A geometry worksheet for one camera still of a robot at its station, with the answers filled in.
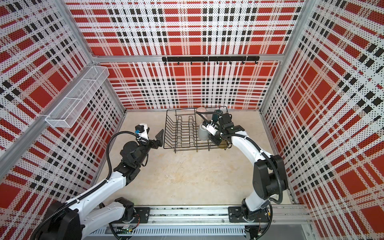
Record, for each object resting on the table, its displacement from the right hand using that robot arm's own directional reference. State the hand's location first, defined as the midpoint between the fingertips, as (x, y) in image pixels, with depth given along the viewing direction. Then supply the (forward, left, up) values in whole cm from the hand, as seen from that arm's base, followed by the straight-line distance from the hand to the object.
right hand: (212, 136), depth 87 cm
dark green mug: (+22, -5, -1) cm, 22 cm away
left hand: (-3, +31, +10) cm, 32 cm away
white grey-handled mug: (-1, +6, +4) cm, 7 cm away
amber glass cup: (-8, -5, +3) cm, 10 cm away
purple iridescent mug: (+24, +6, -2) cm, 25 cm away
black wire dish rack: (+10, +21, -9) cm, 25 cm away
